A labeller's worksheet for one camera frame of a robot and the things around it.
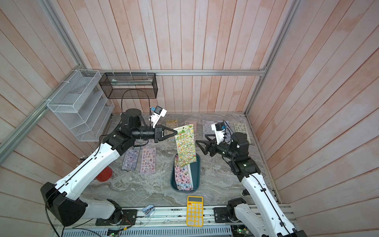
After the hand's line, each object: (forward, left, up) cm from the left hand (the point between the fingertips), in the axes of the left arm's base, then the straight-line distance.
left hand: (175, 136), depth 64 cm
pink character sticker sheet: (+3, +20, -35) cm, 40 cm away
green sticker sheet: (+33, -48, -34) cm, 68 cm away
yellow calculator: (-23, -10, -34) cm, 42 cm away
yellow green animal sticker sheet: (0, -5, -7) cm, 8 cm away
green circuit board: (-32, -33, -34) cm, 57 cm away
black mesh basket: (+50, +35, -8) cm, 62 cm away
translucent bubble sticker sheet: (+32, -20, -34) cm, 51 cm away
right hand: (+3, -12, -6) cm, 14 cm away
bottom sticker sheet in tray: (+39, -11, -36) cm, 54 cm away
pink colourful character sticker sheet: (-5, -3, -33) cm, 34 cm away
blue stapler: (-23, +15, -34) cm, 43 cm away
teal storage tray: (-2, -11, -34) cm, 35 cm away
